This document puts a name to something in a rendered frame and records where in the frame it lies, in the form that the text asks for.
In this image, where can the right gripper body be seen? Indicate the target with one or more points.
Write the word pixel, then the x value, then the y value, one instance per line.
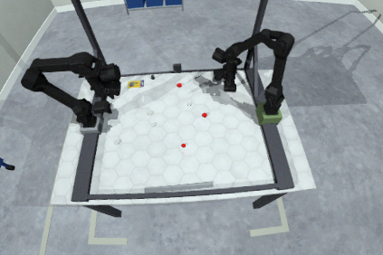
pixel 103 105

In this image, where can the grey flat bar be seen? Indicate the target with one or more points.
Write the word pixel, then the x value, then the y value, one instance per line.
pixel 177 187

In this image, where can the yellow blister-pack card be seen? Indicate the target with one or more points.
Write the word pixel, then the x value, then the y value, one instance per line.
pixel 135 84

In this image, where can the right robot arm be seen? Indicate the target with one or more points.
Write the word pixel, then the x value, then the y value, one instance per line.
pixel 34 80

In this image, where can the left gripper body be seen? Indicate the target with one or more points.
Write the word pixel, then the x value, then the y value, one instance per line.
pixel 230 86

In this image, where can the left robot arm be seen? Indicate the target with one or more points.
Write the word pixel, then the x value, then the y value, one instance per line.
pixel 281 49

